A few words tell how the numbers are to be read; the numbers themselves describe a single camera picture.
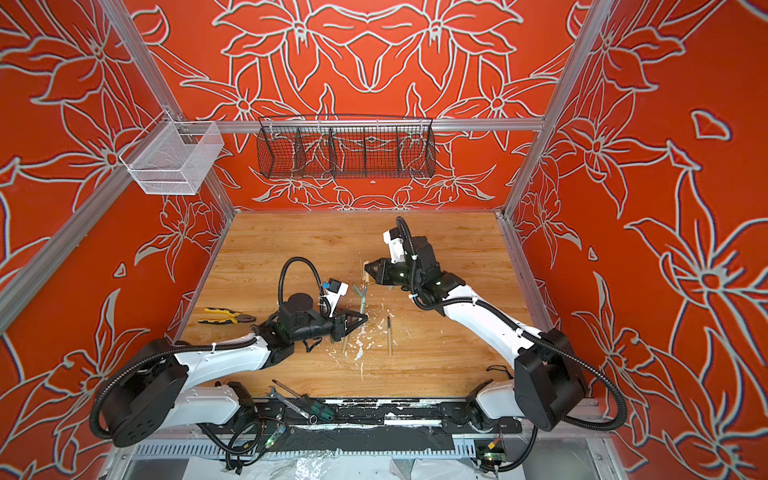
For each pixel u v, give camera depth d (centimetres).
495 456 68
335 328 69
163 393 42
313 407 73
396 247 71
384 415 74
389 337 86
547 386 41
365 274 77
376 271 73
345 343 85
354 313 76
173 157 92
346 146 103
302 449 70
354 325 76
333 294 72
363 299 76
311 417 73
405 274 67
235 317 90
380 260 72
